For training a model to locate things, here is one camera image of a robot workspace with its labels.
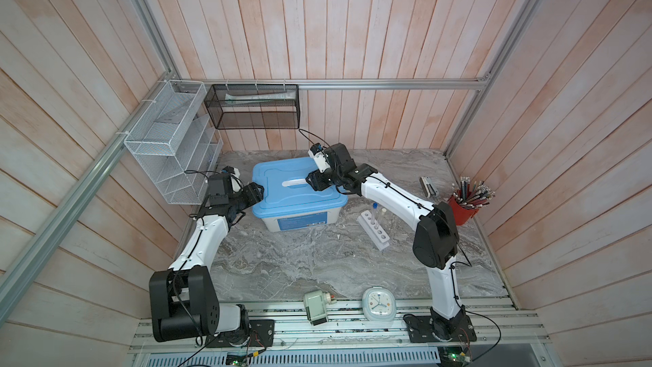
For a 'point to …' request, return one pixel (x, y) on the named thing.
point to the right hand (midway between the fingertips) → (311, 176)
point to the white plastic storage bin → (302, 220)
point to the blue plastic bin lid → (286, 189)
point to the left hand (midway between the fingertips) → (258, 194)
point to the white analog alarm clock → (379, 304)
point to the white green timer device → (315, 302)
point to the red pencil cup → (464, 203)
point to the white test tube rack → (374, 231)
